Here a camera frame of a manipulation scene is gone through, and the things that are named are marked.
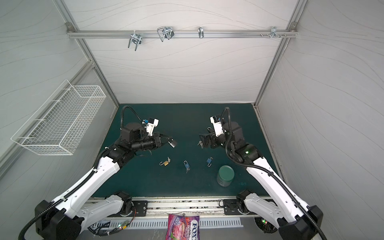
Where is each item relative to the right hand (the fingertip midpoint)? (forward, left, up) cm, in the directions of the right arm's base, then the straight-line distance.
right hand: (211, 128), depth 73 cm
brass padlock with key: (-9, +26, -25) cm, 37 cm away
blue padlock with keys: (-10, +13, -26) cm, 31 cm away
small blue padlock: (-5, 0, -27) cm, 27 cm away
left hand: (-6, +18, 0) cm, 19 cm away
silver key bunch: (+6, +5, -27) cm, 28 cm away
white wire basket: (-7, +71, +7) cm, 72 cm away
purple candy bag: (-39, +12, -24) cm, 48 cm away
